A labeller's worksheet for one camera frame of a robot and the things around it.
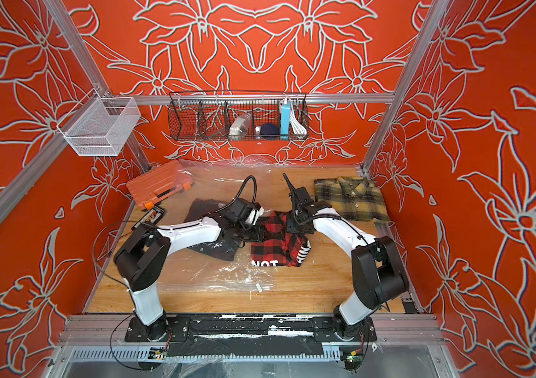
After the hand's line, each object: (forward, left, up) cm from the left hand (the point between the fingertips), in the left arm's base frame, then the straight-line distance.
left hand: (270, 235), depth 88 cm
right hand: (+3, -6, +2) cm, 7 cm away
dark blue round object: (+36, +2, +22) cm, 43 cm away
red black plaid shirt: (-2, -4, -4) cm, 6 cm away
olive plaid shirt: (+23, -37, -4) cm, 44 cm away
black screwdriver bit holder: (+8, +52, -5) cm, 53 cm away
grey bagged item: (+34, +14, +25) cm, 45 cm away
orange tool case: (+22, +56, -1) cm, 60 cm away
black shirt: (-4, +18, -4) cm, 18 cm away
